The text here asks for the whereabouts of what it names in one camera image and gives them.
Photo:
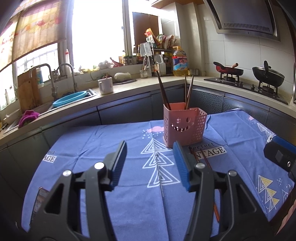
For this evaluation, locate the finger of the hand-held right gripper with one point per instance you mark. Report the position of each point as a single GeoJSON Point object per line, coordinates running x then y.
{"type": "Point", "coordinates": [281, 154]}

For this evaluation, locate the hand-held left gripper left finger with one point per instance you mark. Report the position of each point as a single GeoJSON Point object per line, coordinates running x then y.
{"type": "Point", "coordinates": [119, 162]}

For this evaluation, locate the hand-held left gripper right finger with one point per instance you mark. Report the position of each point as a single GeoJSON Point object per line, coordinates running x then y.
{"type": "Point", "coordinates": [181, 166]}

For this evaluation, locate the bundle of wooden chopsticks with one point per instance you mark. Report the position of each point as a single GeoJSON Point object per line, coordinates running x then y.
{"type": "Point", "coordinates": [206, 160]}

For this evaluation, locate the pink plastic utensil holder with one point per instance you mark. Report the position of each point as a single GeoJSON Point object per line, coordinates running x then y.
{"type": "Point", "coordinates": [178, 134]}

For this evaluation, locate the brown wooden chopstick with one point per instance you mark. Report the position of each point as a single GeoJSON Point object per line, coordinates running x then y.
{"type": "Point", "coordinates": [185, 92]}
{"type": "Point", "coordinates": [190, 90]}
{"type": "Point", "coordinates": [163, 90]}

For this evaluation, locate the blue printed tablecloth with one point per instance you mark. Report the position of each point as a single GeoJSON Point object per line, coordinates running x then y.
{"type": "Point", "coordinates": [92, 143]}

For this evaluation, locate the dark kitchen cabinet fronts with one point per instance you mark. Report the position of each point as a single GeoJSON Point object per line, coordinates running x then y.
{"type": "Point", "coordinates": [124, 113]}

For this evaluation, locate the steel kitchen sink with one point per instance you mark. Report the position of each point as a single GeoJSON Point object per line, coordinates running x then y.
{"type": "Point", "coordinates": [91, 92]}

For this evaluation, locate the white mug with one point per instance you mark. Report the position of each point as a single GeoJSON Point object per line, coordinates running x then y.
{"type": "Point", "coordinates": [106, 86]}

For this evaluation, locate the black gas stove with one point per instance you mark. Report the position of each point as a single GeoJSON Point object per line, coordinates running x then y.
{"type": "Point", "coordinates": [245, 85]}

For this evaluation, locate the black wok with lid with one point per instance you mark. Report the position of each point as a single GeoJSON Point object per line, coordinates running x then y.
{"type": "Point", "coordinates": [268, 77]}

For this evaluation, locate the blue plastic basin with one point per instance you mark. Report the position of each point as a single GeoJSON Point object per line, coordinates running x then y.
{"type": "Point", "coordinates": [69, 98]}

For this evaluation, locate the light stone kitchen counter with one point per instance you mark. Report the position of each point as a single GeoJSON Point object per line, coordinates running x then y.
{"type": "Point", "coordinates": [143, 84]}

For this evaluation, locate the white wrapped bundle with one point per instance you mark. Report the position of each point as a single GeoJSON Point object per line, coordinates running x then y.
{"type": "Point", "coordinates": [122, 76]}

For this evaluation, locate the small glass jar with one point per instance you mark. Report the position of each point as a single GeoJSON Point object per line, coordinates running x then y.
{"type": "Point", "coordinates": [144, 74]}

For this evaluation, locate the steel sink faucet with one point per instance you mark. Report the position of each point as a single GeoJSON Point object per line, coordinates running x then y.
{"type": "Point", "coordinates": [73, 80]}
{"type": "Point", "coordinates": [52, 81]}

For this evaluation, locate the small metal cup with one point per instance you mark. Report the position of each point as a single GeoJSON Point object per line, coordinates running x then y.
{"type": "Point", "coordinates": [194, 72]}

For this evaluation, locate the red frying pan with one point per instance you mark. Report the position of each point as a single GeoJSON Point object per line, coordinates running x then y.
{"type": "Point", "coordinates": [231, 71]}

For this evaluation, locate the magenta rag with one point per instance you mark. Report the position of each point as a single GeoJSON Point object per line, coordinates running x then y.
{"type": "Point", "coordinates": [29, 117]}

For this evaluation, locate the white plastic jug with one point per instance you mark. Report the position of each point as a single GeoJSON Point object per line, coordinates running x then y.
{"type": "Point", "coordinates": [161, 67]}

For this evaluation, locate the row of seasoning jars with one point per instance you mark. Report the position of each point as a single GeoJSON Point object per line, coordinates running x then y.
{"type": "Point", "coordinates": [129, 60]}

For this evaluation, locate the large cooking oil bottle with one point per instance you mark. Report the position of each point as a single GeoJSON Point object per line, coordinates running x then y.
{"type": "Point", "coordinates": [180, 63]}

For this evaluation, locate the wooden cutting board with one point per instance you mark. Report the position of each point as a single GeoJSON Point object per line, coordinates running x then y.
{"type": "Point", "coordinates": [27, 92]}

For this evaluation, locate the pile of snack bags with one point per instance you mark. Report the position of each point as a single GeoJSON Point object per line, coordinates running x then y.
{"type": "Point", "coordinates": [166, 39]}

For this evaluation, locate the brown cardboard sheet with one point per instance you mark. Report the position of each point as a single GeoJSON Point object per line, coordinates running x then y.
{"type": "Point", "coordinates": [144, 27]}

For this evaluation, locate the steel range hood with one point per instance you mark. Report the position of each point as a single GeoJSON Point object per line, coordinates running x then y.
{"type": "Point", "coordinates": [242, 16]}

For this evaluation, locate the printed roller blind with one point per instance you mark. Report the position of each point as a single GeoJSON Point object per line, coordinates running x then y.
{"type": "Point", "coordinates": [34, 30]}

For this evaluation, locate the aluminium frame window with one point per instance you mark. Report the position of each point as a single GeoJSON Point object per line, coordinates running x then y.
{"type": "Point", "coordinates": [99, 30]}

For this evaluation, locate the wooden wall cabinet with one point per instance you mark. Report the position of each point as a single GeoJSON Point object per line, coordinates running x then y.
{"type": "Point", "coordinates": [175, 2]}

